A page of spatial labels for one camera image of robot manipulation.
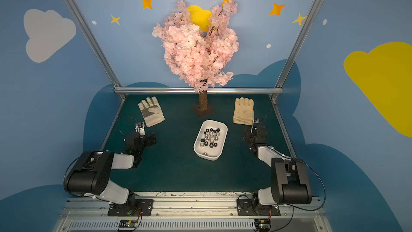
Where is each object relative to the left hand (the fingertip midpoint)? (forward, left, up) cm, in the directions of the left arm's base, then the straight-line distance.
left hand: (145, 130), depth 95 cm
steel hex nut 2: (+5, -44, -5) cm, 44 cm away
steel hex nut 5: (-1, -43, -6) cm, 43 cm away
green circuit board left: (-45, -2, -7) cm, 46 cm away
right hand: (+2, -66, +1) cm, 66 cm away
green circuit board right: (-44, -64, -8) cm, 78 cm away
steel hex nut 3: (+4, -42, -6) cm, 42 cm away
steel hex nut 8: (-6, -34, -6) cm, 35 cm away
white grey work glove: (+19, +3, -6) cm, 21 cm away
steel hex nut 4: (+1, -39, -6) cm, 40 cm away
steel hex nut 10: (-5, -42, -6) cm, 43 cm away
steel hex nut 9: (-5, -40, -6) cm, 41 cm away
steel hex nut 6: (-3, -34, -5) cm, 35 cm away
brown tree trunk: (+23, -34, +3) cm, 41 cm away
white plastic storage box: (-10, -41, -7) cm, 43 cm away
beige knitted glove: (+21, -62, -6) cm, 66 cm away
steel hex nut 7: (-3, -40, -5) cm, 41 cm away
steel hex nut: (+5, -37, -5) cm, 38 cm away
